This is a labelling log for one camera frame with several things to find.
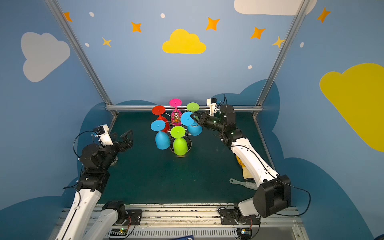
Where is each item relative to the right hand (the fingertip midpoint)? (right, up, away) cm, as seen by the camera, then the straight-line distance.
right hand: (191, 114), depth 71 cm
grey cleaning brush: (+33, -39, +13) cm, 53 cm away
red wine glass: (-18, +3, +11) cm, 21 cm away
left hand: (-33, -8, -1) cm, 34 cm away
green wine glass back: (+1, +5, +13) cm, 14 cm away
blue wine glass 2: (-16, -13, +9) cm, 23 cm away
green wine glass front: (-6, -16, +6) cm, 18 cm away
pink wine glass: (-8, 0, +7) cm, 11 cm away
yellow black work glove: (+33, -34, +17) cm, 51 cm away
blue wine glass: (+1, -6, +7) cm, 10 cm away
